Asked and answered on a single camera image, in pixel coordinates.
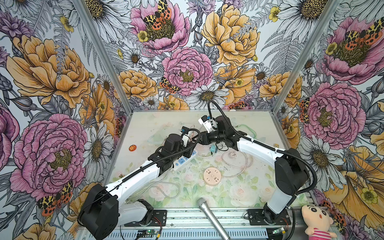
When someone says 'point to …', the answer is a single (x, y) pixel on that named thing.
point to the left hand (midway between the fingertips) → (191, 146)
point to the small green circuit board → (152, 232)
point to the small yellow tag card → (276, 145)
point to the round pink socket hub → (212, 176)
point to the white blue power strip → (183, 160)
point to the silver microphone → (202, 203)
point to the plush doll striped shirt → (318, 222)
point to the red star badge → (132, 148)
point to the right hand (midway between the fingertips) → (195, 142)
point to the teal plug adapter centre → (212, 148)
